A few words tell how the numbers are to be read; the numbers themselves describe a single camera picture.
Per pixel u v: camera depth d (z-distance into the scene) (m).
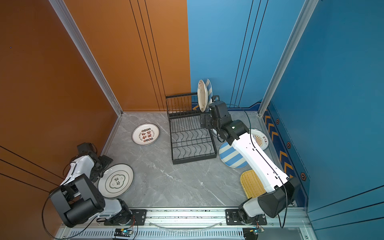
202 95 0.92
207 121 0.65
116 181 0.85
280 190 0.39
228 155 0.96
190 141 1.01
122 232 0.71
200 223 0.73
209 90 0.85
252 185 0.83
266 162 0.43
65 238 0.70
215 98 0.62
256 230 0.70
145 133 1.06
